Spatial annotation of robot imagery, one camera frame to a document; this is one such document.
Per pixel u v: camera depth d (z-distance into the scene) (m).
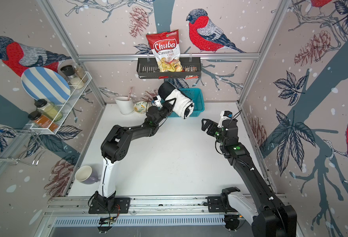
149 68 0.95
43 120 0.61
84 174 0.79
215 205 0.73
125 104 1.05
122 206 0.73
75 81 0.83
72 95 0.76
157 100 0.89
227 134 0.58
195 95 1.20
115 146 0.58
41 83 0.70
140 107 1.18
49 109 0.65
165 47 0.80
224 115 0.69
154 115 0.77
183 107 0.85
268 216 0.37
